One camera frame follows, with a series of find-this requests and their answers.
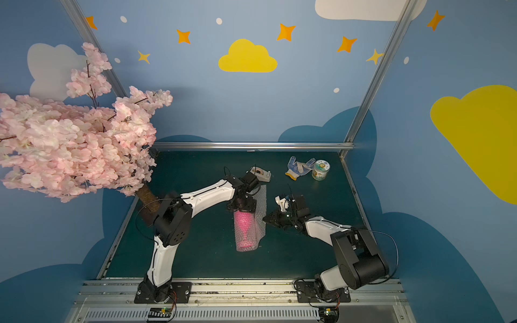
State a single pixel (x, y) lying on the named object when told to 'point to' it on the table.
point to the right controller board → (328, 315)
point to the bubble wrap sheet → (258, 228)
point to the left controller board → (159, 314)
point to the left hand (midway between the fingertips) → (247, 206)
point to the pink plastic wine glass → (245, 219)
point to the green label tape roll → (320, 169)
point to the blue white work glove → (296, 169)
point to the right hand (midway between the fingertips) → (266, 217)
